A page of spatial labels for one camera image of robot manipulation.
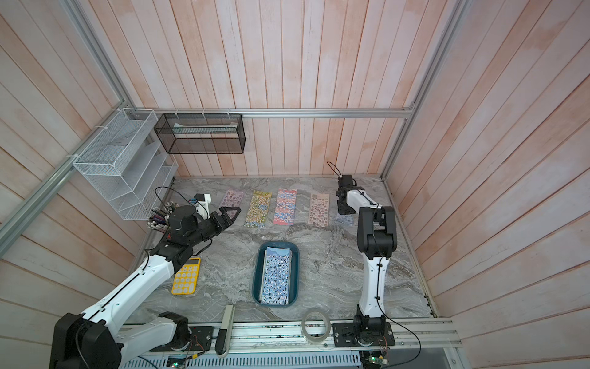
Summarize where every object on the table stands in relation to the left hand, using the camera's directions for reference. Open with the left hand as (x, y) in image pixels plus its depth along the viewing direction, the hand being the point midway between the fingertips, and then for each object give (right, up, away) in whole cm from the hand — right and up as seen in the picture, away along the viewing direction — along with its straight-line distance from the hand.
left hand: (236, 216), depth 79 cm
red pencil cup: (-32, -1, +9) cm, 34 cm away
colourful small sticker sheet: (+4, +1, +28) cm, 28 cm away
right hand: (+48, +2, +27) cm, 55 cm away
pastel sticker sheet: (+33, +1, +28) cm, 43 cm away
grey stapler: (-2, -36, -9) cm, 37 cm away
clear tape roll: (+25, -38, -8) cm, 46 cm away
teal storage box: (+21, -23, +7) cm, 32 cm away
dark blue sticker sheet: (+14, -25, +4) cm, 28 cm away
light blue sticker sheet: (+45, -3, +25) cm, 52 cm away
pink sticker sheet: (-10, +6, +32) cm, 34 cm away
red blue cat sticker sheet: (+16, +2, +29) cm, 33 cm away
